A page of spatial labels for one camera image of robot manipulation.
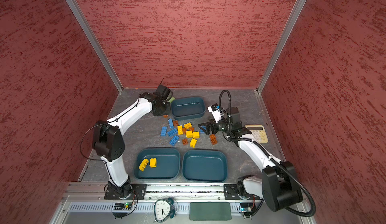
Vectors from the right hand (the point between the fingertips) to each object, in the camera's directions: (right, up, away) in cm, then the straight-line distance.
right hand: (202, 124), depth 81 cm
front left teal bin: (-26, -23, +2) cm, 34 cm away
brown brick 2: (-11, -13, +11) cm, 20 cm away
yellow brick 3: (-9, -3, +16) cm, 19 cm away
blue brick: (-19, -8, +14) cm, 25 cm away
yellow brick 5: (-4, -8, +11) cm, 14 cm away
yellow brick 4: (-8, -8, +13) cm, 17 cm away
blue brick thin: (-21, -2, +16) cm, 26 cm away
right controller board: (+21, -39, -10) cm, 45 cm away
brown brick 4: (-11, -6, +14) cm, 19 cm away
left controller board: (-38, -38, -11) cm, 54 cm away
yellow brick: (-33, -22, -1) cm, 40 cm away
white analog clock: (-18, -37, -14) cm, 43 cm away
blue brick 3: (-1, -3, -6) cm, 7 cm away
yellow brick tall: (-15, -6, +16) cm, 22 cm away
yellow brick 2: (-28, -21, 0) cm, 35 cm away
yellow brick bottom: (-6, -13, +8) cm, 16 cm away
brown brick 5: (-7, -5, +14) cm, 17 cm away
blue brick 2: (-18, -12, +11) cm, 24 cm away
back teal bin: (-10, +8, +29) cm, 32 cm away
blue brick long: (-25, -7, +14) cm, 29 cm away
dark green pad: (+3, -39, -13) cm, 41 cm away
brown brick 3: (-18, -2, +19) cm, 26 cm away
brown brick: (+7, -11, +11) cm, 17 cm away
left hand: (-22, +5, +9) cm, 25 cm away
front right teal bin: (0, -24, +2) cm, 24 cm away
